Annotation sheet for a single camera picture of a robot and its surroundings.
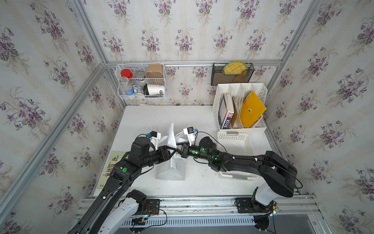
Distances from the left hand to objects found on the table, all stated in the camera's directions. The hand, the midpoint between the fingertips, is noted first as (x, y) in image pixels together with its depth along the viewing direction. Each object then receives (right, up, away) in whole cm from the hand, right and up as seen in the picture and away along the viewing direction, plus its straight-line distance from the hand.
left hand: (176, 154), depth 68 cm
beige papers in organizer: (+37, +28, +25) cm, 53 cm away
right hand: (-2, +2, +4) cm, 5 cm away
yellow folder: (+49, +23, +30) cm, 62 cm away
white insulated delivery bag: (-1, -7, -1) cm, 7 cm away
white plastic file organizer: (+29, +37, +33) cm, 57 cm away
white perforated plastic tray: (+38, 0, +30) cm, 49 cm away
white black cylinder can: (-17, +36, +25) cm, 47 cm away
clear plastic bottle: (-34, +36, +23) cm, 54 cm away
